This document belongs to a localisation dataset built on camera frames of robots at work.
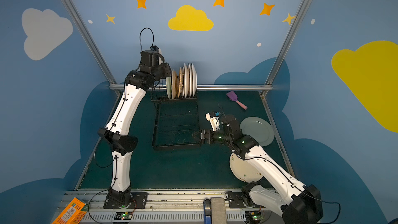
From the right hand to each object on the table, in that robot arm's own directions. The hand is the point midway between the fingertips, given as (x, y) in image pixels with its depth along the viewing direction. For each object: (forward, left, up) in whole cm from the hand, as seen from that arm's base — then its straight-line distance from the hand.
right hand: (199, 133), depth 73 cm
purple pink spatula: (+47, -24, -23) cm, 57 cm away
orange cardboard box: (-33, +54, -17) cm, 66 cm away
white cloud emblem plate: (+24, +8, +12) cm, 28 cm away
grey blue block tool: (-28, -9, -20) cm, 36 cm away
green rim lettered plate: (+24, +4, +12) cm, 27 cm away
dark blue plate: (+22, +14, +11) cm, 28 cm away
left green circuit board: (-33, +34, -23) cm, 52 cm away
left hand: (+29, +17, +17) cm, 38 cm away
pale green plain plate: (+20, -39, -25) cm, 51 cm away
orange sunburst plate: (+24, +10, +11) cm, 28 cm away
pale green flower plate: (+23, +17, +10) cm, 30 cm away
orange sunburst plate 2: (+26, +7, +10) cm, 29 cm away
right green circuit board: (-30, -27, -24) cm, 47 cm away
